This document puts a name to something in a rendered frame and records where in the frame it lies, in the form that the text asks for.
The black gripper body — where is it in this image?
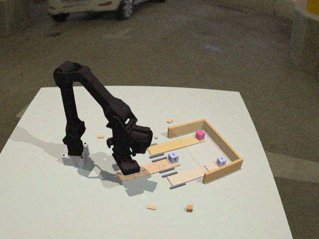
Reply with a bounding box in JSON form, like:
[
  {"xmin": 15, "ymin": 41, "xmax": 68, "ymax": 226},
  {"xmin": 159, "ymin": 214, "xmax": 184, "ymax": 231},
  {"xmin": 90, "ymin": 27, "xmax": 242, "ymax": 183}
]
[{"xmin": 107, "ymin": 137, "xmax": 141, "ymax": 175}]

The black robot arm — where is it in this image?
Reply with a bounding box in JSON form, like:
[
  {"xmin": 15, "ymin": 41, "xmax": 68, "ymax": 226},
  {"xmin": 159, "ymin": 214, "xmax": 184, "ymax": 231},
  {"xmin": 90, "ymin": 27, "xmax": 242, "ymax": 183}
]
[{"xmin": 53, "ymin": 61, "xmax": 153, "ymax": 157}]

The tan u-shaped wooden enclosure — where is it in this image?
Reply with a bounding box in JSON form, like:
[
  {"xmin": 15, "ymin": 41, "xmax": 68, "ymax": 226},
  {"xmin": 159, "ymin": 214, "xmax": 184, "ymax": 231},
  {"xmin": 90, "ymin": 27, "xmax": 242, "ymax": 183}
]
[{"xmin": 167, "ymin": 116, "xmax": 244, "ymax": 184}]

